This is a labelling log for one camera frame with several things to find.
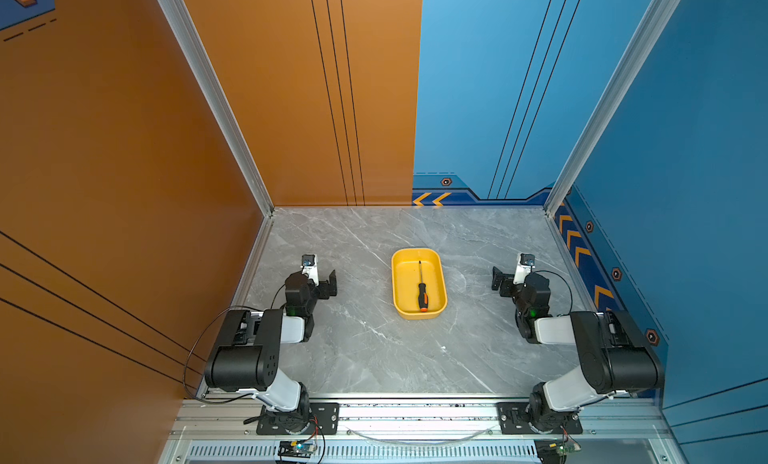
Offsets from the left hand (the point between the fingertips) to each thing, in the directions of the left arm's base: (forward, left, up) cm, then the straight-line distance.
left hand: (319, 268), depth 94 cm
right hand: (0, -60, +1) cm, 60 cm away
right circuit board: (-46, -63, -7) cm, 78 cm away
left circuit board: (-46, -1, -8) cm, 47 cm away
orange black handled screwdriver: (-8, -33, -3) cm, 34 cm away
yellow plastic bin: (-2, -32, -5) cm, 32 cm away
